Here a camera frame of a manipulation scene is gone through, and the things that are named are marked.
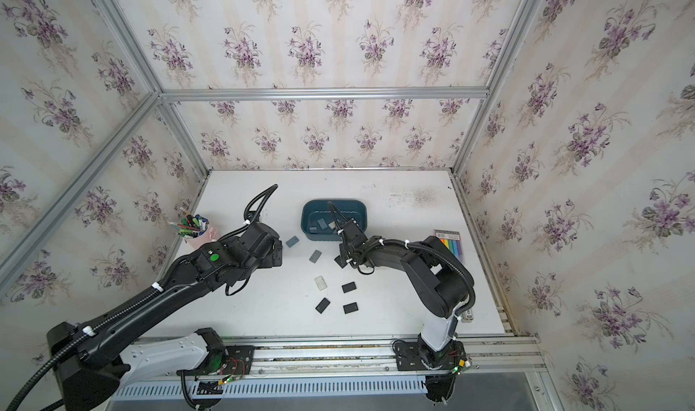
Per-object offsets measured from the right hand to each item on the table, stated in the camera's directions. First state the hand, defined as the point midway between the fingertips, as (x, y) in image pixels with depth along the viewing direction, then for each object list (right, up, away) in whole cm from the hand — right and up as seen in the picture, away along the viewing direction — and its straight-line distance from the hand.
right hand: (352, 251), depth 95 cm
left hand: (-25, +5, -19) cm, 32 cm away
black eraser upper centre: (-4, -3, -3) cm, 6 cm away
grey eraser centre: (-13, -2, -2) cm, 14 cm away
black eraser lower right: (-1, -15, -13) cm, 20 cm away
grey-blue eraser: (-14, +8, +1) cm, 16 cm away
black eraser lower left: (-10, -14, -12) cm, 21 cm away
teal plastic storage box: (-15, +15, +9) cm, 22 cm away
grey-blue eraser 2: (-11, +9, +6) cm, 15 cm away
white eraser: (-11, -9, -8) cm, 16 cm away
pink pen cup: (-54, +9, -5) cm, 55 cm away
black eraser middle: (-1, -10, -9) cm, 13 cm away
